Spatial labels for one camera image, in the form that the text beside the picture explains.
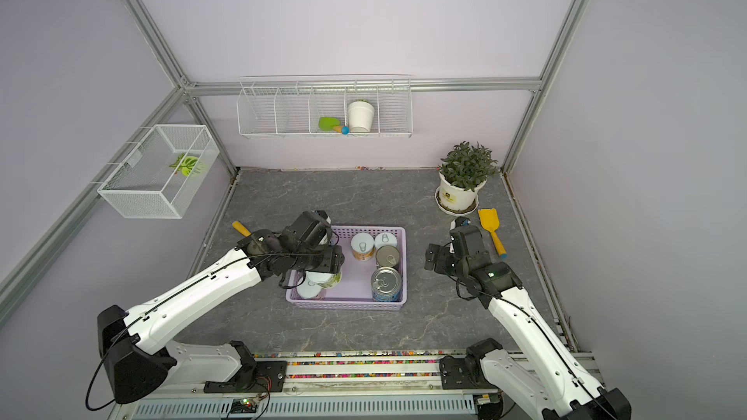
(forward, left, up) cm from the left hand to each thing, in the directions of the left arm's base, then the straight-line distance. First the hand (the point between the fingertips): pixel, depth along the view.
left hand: (331, 261), depth 75 cm
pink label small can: (-3, +8, -13) cm, 15 cm away
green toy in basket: (+27, +40, +12) cm, 49 cm away
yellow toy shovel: (+20, -53, -17) cm, 59 cm away
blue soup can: (-5, -14, -8) cm, 17 cm away
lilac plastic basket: (-2, -4, -17) cm, 18 cm away
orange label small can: (+11, -7, -12) cm, 18 cm away
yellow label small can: (+13, -15, -13) cm, 23 cm away
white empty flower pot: (+44, -10, +13) cm, 47 cm away
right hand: (+2, -29, -3) cm, 30 cm away
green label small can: (-6, +1, +2) cm, 6 cm away
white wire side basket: (+27, +49, +9) cm, 56 cm away
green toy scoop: (+48, +2, +8) cm, 49 cm away
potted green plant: (+28, -42, -1) cm, 50 cm away
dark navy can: (+4, -15, -8) cm, 17 cm away
